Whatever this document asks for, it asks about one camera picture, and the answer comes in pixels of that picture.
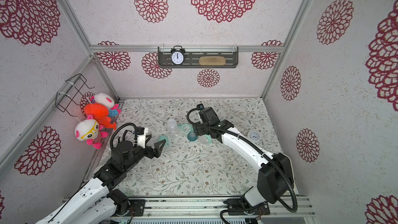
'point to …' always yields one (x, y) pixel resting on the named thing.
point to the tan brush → (212, 60)
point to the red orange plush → (100, 113)
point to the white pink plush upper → (105, 99)
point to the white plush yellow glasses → (89, 129)
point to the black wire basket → (70, 93)
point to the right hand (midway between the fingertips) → (200, 122)
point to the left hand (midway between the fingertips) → (158, 139)
